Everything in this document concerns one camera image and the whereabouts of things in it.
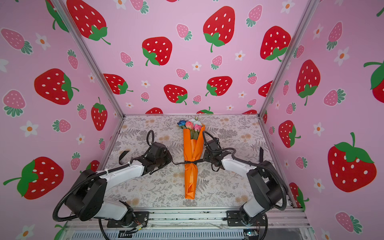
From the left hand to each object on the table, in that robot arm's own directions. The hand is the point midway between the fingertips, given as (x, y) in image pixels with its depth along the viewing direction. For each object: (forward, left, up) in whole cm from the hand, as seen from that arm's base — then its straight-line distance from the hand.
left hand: (174, 155), depth 89 cm
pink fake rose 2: (+23, -13, 0) cm, 26 cm away
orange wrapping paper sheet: (+5, -11, -4) cm, 13 cm away
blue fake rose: (+30, -2, -3) cm, 30 cm away
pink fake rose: (+26, -8, -1) cm, 27 cm away
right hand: (+2, -19, -2) cm, 19 cm away
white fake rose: (+29, -12, -1) cm, 31 cm away
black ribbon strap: (-2, -10, -4) cm, 11 cm away
